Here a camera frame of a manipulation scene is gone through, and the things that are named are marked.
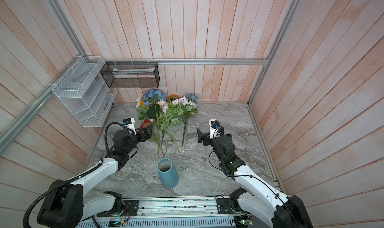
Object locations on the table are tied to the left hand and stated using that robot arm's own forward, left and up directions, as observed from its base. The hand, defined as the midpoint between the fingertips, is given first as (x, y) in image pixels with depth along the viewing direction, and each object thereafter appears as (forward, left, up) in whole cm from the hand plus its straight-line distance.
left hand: (147, 129), depth 85 cm
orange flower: (+39, -11, -11) cm, 42 cm away
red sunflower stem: (+12, +6, -10) cm, 16 cm away
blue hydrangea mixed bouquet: (+27, +6, -7) cm, 28 cm away
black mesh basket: (+41, +17, +9) cm, 45 cm away
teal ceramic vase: (-26, -15, +2) cm, 30 cm away
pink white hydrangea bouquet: (+21, -21, -4) cm, 30 cm away
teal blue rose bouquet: (+28, -27, -2) cm, 39 cm away
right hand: (-3, -33, +8) cm, 34 cm away
